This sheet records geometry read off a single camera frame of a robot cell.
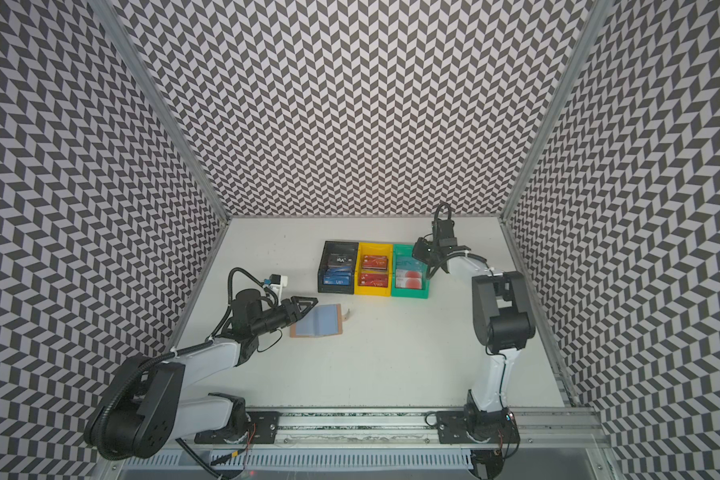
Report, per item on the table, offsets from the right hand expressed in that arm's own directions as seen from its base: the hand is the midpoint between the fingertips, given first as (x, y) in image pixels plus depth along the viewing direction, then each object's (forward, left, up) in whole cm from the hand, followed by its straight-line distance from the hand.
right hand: (414, 253), depth 99 cm
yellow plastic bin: (+5, +14, -4) cm, 15 cm away
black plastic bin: (+7, +29, -4) cm, 30 cm away
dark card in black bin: (+1, +25, -5) cm, 26 cm away
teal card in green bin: (0, +1, -5) cm, 5 cm away
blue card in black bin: (-8, +25, -2) cm, 27 cm away
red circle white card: (-7, +2, -6) cm, 9 cm away
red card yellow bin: (-7, +14, -5) cm, 16 cm away
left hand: (-20, +30, +2) cm, 36 cm away
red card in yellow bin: (-1, +13, -4) cm, 14 cm away
